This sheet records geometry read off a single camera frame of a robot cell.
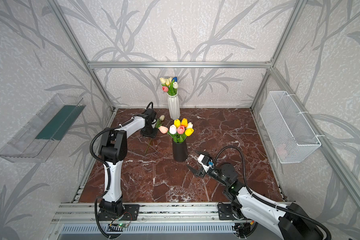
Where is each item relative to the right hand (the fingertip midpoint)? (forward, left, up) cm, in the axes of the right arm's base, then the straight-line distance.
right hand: (192, 152), depth 73 cm
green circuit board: (-28, +35, -19) cm, 49 cm away
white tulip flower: (+40, +10, +11) cm, 43 cm away
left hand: (+26, +27, -18) cm, 42 cm away
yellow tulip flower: (+39, +17, +15) cm, 45 cm away
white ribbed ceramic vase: (+39, +13, -7) cm, 41 cm away
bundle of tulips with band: (+5, +6, +11) cm, 14 cm away
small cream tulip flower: (+33, +25, -19) cm, 46 cm away
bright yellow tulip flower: (+6, +2, +10) cm, 12 cm away
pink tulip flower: (+33, +15, +13) cm, 39 cm away
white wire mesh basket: (0, -41, +15) cm, 44 cm away
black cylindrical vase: (+6, +7, -10) cm, 13 cm away
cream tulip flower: (+10, +1, +9) cm, 14 cm away
